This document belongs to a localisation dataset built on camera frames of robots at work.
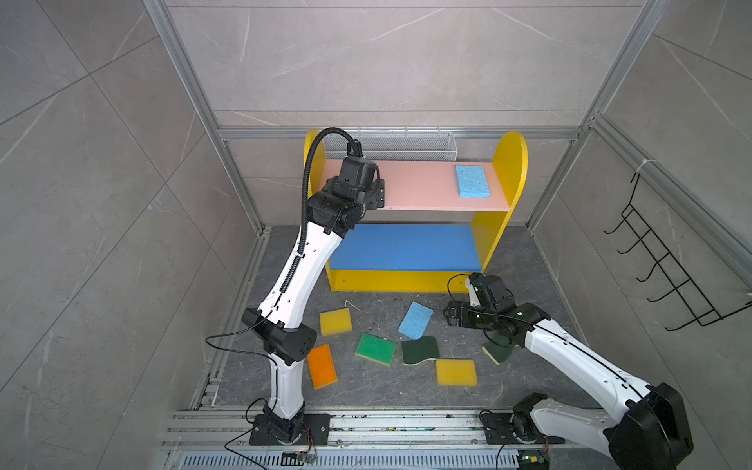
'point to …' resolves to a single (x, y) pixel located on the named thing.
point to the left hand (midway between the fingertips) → (359, 180)
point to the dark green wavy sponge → (415, 352)
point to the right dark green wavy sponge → (498, 353)
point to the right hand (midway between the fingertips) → (456, 310)
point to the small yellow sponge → (336, 322)
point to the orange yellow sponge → (321, 366)
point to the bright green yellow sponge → (377, 350)
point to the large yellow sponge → (456, 372)
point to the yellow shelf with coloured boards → (444, 220)
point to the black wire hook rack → (704, 312)
